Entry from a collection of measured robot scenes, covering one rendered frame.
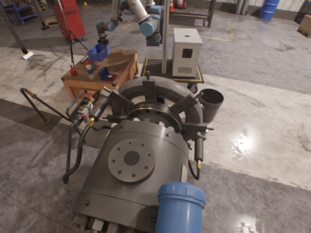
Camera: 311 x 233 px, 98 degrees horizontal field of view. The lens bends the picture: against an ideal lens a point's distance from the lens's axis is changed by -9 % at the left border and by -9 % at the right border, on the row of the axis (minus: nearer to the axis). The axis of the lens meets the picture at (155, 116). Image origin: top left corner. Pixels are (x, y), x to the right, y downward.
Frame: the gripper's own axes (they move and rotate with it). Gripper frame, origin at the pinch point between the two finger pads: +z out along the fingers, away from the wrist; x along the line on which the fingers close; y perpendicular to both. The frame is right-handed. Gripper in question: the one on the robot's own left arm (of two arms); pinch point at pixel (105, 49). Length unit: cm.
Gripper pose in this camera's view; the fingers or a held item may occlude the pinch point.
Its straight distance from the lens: 218.7
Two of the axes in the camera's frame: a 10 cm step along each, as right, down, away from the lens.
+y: -1.9, 7.2, -6.6
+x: 9.8, 1.4, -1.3
